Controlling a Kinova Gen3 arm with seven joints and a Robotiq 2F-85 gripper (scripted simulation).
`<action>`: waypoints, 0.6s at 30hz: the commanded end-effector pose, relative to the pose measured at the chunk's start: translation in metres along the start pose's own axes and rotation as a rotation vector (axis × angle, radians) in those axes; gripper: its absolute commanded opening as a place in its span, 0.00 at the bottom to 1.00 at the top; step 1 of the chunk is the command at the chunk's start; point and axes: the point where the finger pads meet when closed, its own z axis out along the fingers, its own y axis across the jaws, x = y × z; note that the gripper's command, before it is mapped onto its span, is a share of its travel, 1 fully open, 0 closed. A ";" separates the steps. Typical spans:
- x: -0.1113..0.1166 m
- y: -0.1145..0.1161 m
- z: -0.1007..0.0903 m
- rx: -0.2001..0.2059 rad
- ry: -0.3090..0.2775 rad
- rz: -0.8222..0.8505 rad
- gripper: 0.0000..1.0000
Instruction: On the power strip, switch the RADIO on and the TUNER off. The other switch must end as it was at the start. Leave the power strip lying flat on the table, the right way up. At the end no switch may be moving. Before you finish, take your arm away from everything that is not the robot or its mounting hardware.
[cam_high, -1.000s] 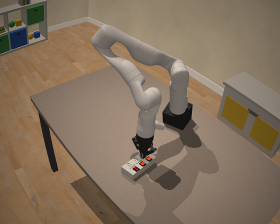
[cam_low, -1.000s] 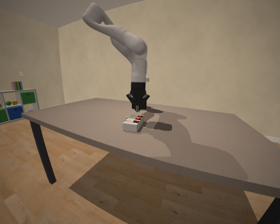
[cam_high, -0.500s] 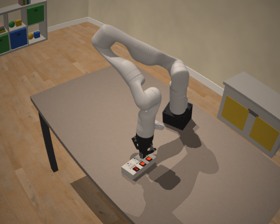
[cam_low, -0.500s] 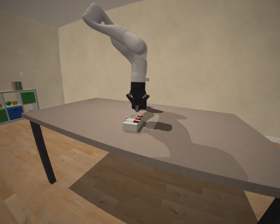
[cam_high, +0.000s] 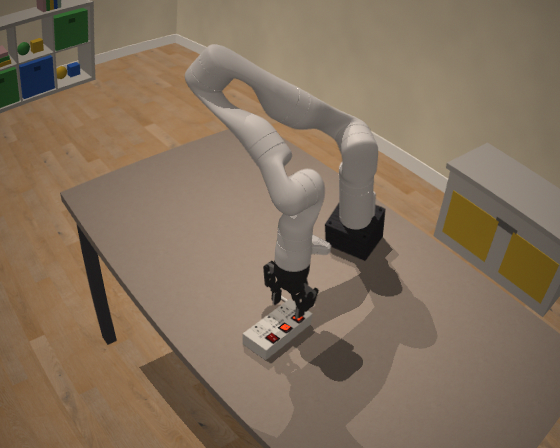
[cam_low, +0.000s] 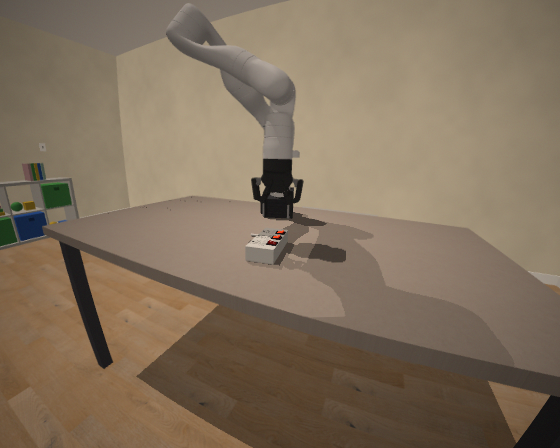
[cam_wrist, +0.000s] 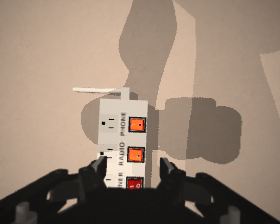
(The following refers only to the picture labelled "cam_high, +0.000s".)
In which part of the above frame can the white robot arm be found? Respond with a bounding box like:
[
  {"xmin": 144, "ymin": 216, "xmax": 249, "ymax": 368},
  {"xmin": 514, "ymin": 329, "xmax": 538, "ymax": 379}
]
[{"xmin": 185, "ymin": 44, "xmax": 378, "ymax": 272}]

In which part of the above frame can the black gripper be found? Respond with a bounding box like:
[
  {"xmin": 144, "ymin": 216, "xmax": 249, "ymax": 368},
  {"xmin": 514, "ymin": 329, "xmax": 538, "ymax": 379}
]
[{"xmin": 263, "ymin": 259, "xmax": 319, "ymax": 319}]

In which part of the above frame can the white power strip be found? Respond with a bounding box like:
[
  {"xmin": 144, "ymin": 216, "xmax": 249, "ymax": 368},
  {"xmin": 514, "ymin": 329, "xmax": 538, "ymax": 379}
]
[{"xmin": 243, "ymin": 296, "xmax": 313, "ymax": 360}]

